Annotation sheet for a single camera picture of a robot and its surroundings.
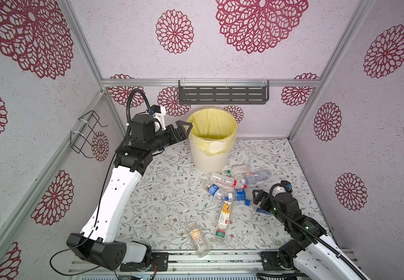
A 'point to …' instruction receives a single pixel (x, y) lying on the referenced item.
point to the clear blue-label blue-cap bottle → (240, 195)
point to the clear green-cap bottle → (239, 171)
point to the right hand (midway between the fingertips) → (259, 193)
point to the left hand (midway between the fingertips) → (184, 130)
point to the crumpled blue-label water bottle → (223, 192)
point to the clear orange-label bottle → (198, 242)
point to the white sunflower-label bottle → (223, 219)
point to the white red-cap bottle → (223, 180)
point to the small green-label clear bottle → (220, 236)
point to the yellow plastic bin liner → (213, 131)
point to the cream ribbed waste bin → (204, 163)
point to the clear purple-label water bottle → (257, 176)
